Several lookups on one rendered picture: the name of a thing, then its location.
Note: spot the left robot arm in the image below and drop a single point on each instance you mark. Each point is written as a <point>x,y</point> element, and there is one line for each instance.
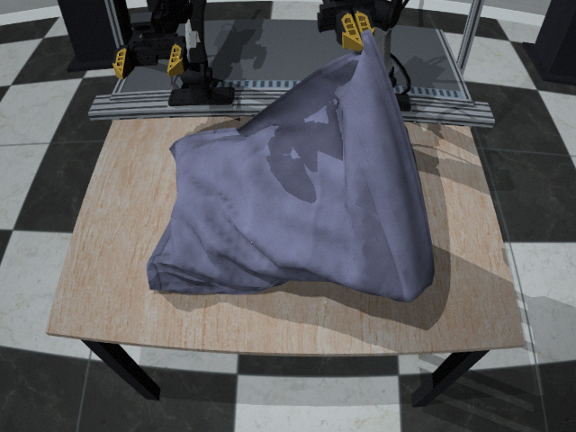
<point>388,14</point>

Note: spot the grey slotted metal crossbar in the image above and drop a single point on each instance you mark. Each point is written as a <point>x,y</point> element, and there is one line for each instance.
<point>103,109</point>

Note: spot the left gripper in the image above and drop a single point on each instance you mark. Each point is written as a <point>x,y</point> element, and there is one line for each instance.
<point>348,30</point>

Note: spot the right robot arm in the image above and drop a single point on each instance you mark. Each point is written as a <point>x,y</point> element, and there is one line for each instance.
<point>192,14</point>

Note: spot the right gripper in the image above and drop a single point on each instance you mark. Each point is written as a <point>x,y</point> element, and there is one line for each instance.
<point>146,52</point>

